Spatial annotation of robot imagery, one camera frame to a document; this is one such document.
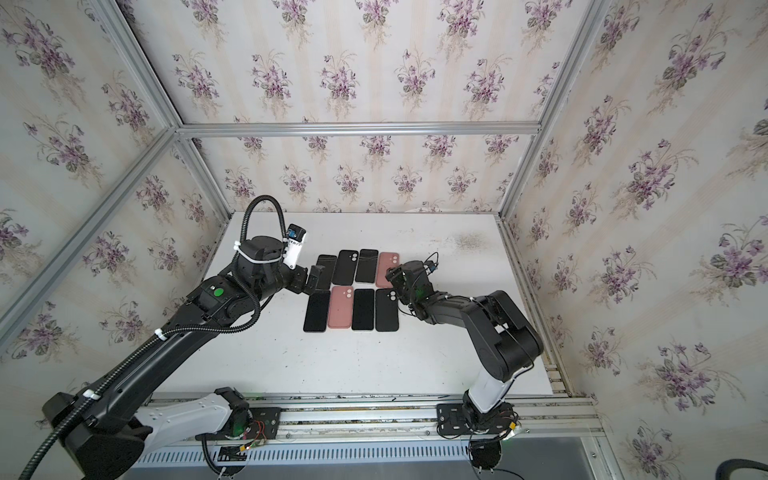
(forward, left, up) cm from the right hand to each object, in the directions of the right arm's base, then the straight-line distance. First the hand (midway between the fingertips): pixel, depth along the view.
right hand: (386, 277), depth 94 cm
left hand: (-7, +20, +21) cm, 30 cm away
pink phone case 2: (-7, +15, -7) cm, 18 cm away
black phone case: (+10, +15, -7) cm, 19 cm away
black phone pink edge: (+9, +7, -7) cm, 13 cm away
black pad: (-9, +8, -7) cm, 13 cm away
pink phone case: (+12, 0, -7) cm, 14 cm away
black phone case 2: (-8, 0, -7) cm, 11 cm away
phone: (-8, +22, -7) cm, 25 cm away
